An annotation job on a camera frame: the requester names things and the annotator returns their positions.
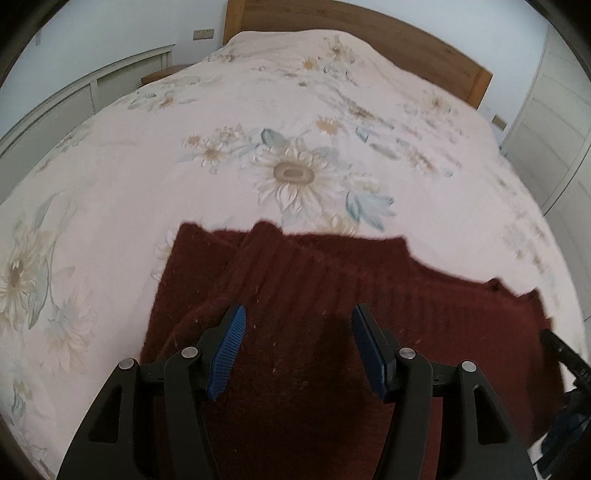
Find white panelled wardrobe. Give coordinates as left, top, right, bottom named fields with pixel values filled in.
left=501, top=22, right=591, bottom=324

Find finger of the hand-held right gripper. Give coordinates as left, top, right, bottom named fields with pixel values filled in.
left=539, top=328, right=591, bottom=394

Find wooden nightstand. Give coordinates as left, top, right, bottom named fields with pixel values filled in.
left=140, top=65, right=186, bottom=86

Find wooden bed headboard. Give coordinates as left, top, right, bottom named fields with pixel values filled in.
left=223, top=0, right=494, bottom=110

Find floral sunflower print duvet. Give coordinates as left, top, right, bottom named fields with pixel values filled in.
left=0, top=30, right=579, bottom=480

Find dark red knit sweater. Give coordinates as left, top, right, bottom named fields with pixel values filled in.
left=139, top=220, right=567, bottom=480

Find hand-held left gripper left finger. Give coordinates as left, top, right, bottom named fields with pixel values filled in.
left=55, top=305, right=248, bottom=480

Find white louvred low cabinet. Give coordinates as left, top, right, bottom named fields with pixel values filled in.
left=0, top=44, right=177, bottom=163

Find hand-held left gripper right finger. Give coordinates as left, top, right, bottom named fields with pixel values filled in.
left=350, top=303, right=539, bottom=480

